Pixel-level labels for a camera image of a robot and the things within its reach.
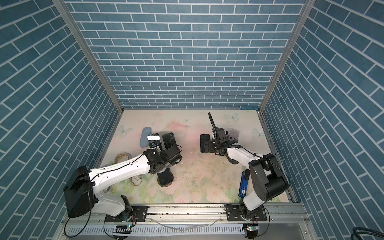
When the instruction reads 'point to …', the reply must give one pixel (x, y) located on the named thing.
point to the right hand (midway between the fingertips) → (210, 144)
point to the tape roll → (122, 154)
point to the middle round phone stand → (233, 161)
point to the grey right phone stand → (234, 134)
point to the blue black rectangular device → (244, 183)
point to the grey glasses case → (145, 131)
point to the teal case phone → (203, 137)
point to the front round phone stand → (165, 184)
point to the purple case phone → (169, 140)
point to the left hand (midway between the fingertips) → (167, 163)
